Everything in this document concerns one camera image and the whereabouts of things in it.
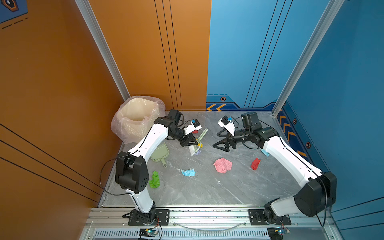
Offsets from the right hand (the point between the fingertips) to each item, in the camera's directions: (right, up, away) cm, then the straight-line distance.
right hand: (215, 139), depth 74 cm
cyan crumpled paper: (-14, -21, +13) cm, 28 cm away
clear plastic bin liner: (-50, +13, +23) cm, 56 cm away
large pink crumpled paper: (+6, -17, +15) cm, 23 cm away
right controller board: (+29, -45, -3) cm, 53 cm away
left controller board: (-33, -44, -3) cm, 55 cm away
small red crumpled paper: (-10, +4, -1) cm, 11 cm away
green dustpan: (-33, -12, +23) cm, 42 cm away
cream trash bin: (-49, +12, +22) cm, 55 cm away
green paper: (-33, -26, +10) cm, 43 cm away
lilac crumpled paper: (-9, -11, +22) cm, 26 cm away
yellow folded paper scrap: (-7, -3, +3) cm, 8 cm away
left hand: (-11, -1, +8) cm, 14 cm away
